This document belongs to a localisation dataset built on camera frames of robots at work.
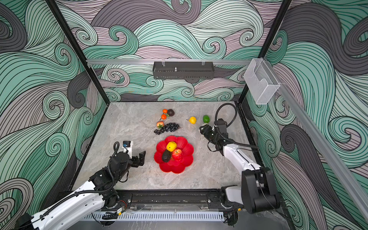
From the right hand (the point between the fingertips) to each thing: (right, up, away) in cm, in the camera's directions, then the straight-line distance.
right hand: (202, 129), depth 87 cm
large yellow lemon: (-19, -10, -1) cm, 22 cm away
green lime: (+6, +6, +19) cm, 20 cm away
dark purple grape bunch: (-21, 0, +12) cm, 24 cm away
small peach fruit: (-28, +2, +13) cm, 31 cm away
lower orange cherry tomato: (-27, +8, +22) cm, 35 cm away
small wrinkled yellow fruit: (-5, +5, +16) cm, 18 cm away
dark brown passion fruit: (-21, +11, +20) cm, 31 cm away
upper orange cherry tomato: (-26, +12, +23) cm, 37 cm away
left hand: (-38, -12, -7) cm, 40 cm away
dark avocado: (-22, -16, -3) cm, 27 cm away
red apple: (-16, -15, -4) cm, 22 cm away
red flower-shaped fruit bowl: (-16, -22, -4) cm, 27 cm away
